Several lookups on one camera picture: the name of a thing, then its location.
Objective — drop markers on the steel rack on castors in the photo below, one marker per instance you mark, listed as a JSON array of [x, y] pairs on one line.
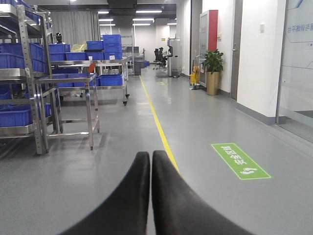
[[107, 62]]

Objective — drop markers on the black helmet-shaped object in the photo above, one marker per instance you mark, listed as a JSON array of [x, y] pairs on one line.
[[58, 38]]

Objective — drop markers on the yellow plastic bag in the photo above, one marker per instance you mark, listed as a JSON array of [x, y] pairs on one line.
[[79, 47]]

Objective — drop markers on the red and white cabinet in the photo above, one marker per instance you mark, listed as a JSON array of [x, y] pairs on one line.
[[212, 29]]

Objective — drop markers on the grey standing machine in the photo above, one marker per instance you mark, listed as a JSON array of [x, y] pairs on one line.
[[174, 58]]

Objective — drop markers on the dark grey waste bin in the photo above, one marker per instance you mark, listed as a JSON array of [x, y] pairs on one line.
[[137, 68]]

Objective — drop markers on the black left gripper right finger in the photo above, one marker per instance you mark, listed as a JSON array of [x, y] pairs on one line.
[[176, 208]]

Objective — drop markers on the row of blue bins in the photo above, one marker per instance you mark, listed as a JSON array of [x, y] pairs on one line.
[[12, 117], [112, 46]]

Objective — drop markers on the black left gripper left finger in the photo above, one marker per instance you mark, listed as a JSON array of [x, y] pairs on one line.
[[129, 208]]

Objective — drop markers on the grey door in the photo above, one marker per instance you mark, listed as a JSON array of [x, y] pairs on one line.
[[236, 73]]

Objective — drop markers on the green plant with gold pot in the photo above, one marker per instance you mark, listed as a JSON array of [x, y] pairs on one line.
[[213, 83]]

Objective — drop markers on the bare steel table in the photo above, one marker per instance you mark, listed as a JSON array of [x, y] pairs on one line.
[[73, 78]]

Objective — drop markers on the grey curtain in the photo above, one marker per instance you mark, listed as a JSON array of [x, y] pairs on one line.
[[73, 27]]

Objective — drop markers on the black waste basket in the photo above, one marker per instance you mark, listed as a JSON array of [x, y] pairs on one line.
[[175, 73]]

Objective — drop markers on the tall steel rack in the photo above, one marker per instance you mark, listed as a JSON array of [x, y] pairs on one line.
[[23, 36]]

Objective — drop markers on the white wall switch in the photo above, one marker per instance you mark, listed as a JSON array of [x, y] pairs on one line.
[[262, 28]]

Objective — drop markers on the small orange item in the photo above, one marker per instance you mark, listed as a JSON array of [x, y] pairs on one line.
[[92, 67]]

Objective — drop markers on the blue bin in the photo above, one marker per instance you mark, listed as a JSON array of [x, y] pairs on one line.
[[146, 63]]

